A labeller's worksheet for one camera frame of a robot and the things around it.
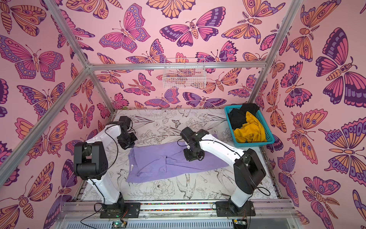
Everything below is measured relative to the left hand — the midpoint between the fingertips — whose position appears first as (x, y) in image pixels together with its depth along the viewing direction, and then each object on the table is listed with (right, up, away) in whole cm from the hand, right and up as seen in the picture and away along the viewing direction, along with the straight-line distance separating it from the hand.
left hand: (136, 143), depth 95 cm
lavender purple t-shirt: (+15, -10, -5) cm, 19 cm away
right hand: (+34, -8, -13) cm, 37 cm away
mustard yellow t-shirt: (+77, +8, -1) cm, 77 cm away
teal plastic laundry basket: (+88, +3, -3) cm, 88 cm away
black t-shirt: (+71, +17, +9) cm, 73 cm away
